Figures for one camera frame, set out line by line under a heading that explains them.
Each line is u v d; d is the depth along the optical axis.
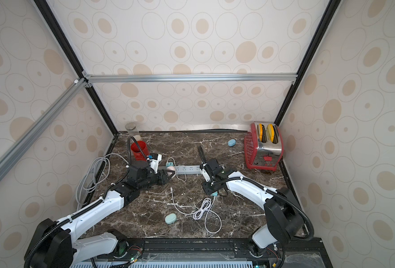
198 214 0.83
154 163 0.74
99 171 1.06
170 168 0.81
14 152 0.56
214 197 0.87
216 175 0.62
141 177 0.64
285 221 0.43
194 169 0.98
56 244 0.40
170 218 0.81
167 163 0.94
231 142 1.13
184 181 0.95
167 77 0.90
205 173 0.79
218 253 0.73
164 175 0.73
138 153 0.97
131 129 1.03
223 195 0.90
